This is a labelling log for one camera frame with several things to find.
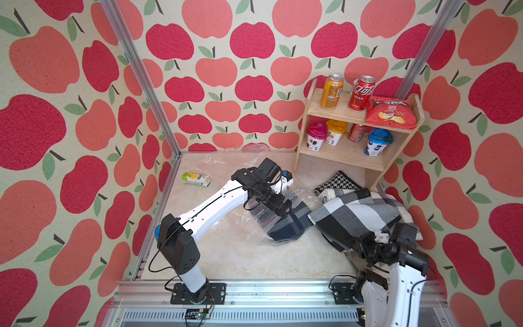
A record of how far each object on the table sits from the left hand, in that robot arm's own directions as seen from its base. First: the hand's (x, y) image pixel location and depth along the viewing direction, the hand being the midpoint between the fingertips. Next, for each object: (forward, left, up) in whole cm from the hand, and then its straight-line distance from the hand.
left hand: (284, 209), depth 76 cm
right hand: (-11, -25, -8) cm, 28 cm away
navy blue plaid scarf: (+2, -5, -17) cm, 18 cm away
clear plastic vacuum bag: (-4, +7, -7) cm, 10 cm away
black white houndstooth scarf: (+25, -32, -15) cm, 43 cm away
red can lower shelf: (+36, -35, +9) cm, 51 cm away
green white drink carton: (+25, +40, -14) cm, 49 cm away
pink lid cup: (+30, -15, +13) cm, 36 cm away
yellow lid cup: (+33, -24, +13) cm, 43 cm away
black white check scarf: (+1, -27, -9) cm, 29 cm away
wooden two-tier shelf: (+29, -32, +2) cm, 43 cm away
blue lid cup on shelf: (+26, -40, +12) cm, 50 cm away
